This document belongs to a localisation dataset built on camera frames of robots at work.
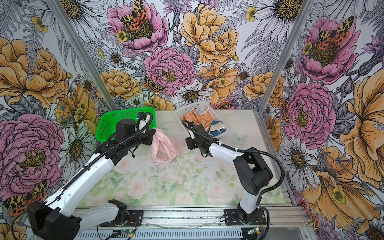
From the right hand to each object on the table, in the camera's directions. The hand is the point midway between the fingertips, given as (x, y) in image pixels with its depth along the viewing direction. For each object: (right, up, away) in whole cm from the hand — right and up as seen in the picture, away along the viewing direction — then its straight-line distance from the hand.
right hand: (191, 142), depth 93 cm
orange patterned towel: (+9, +15, +16) cm, 24 cm away
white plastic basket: (-6, +23, +20) cm, 31 cm away
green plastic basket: (-59, +13, +14) cm, 62 cm away
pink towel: (-15, -2, -8) cm, 17 cm away
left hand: (-19, +6, -15) cm, 25 cm away
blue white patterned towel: (+16, +8, +4) cm, 18 cm away
